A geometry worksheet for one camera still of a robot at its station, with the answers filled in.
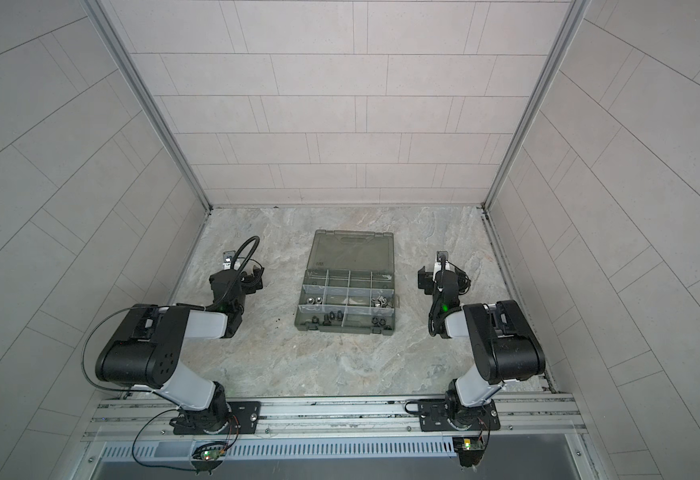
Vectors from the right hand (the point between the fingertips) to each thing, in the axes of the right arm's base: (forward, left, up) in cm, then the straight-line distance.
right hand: (439, 264), depth 94 cm
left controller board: (-45, +61, -1) cm, 76 cm away
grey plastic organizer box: (-5, +29, -1) cm, 29 cm away
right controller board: (-47, +2, -6) cm, 47 cm away
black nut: (-16, +22, -4) cm, 27 cm away
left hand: (+4, +61, +3) cm, 61 cm away
